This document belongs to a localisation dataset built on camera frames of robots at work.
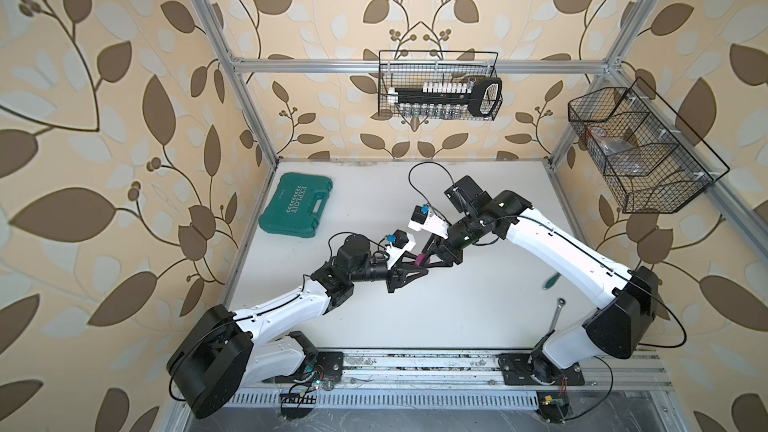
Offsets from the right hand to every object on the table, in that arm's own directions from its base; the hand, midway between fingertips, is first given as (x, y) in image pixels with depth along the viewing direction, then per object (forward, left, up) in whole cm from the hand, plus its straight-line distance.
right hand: (424, 256), depth 73 cm
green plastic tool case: (+28, +40, -15) cm, 51 cm away
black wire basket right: (+16, -57, +14) cm, 61 cm away
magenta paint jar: (-1, +2, +1) cm, 2 cm away
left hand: (-1, +1, -1) cm, 2 cm away
